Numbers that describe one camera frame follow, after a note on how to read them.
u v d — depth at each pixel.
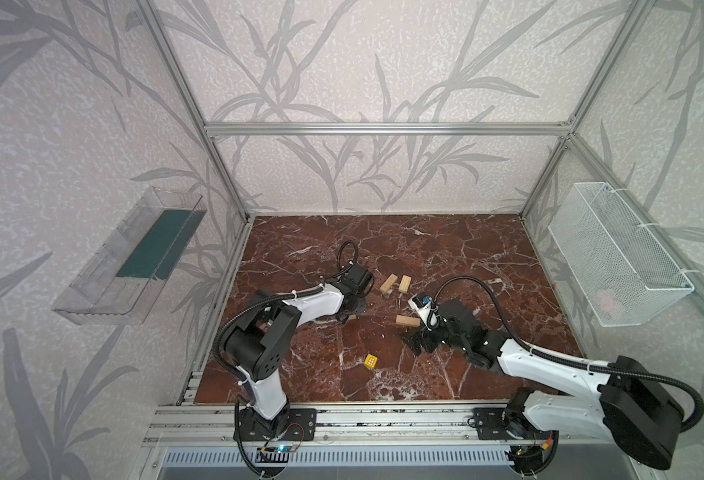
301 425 0.72
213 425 0.75
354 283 0.75
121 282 0.63
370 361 0.83
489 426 0.74
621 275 0.63
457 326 0.63
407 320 0.91
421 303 0.72
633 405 0.41
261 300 0.49
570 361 0.49
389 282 0.99
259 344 0.47
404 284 0.99
